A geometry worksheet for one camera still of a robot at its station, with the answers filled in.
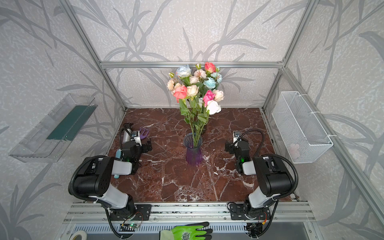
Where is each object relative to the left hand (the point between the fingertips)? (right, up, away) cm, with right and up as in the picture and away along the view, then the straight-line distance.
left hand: (142, 138), depth 94 cm
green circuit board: (+1, -41, -22) cm, 46 cm away
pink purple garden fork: (-6, +4, +14) cm, 16 cm away
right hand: (+59, 0, +1) cm, 59 cm away
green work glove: (+31, -40, -27) cm, 57 cm away
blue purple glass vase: (+33, -8, -12) cm, 36 cm away
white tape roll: (-17, -41, -26) cm, 51 cm away
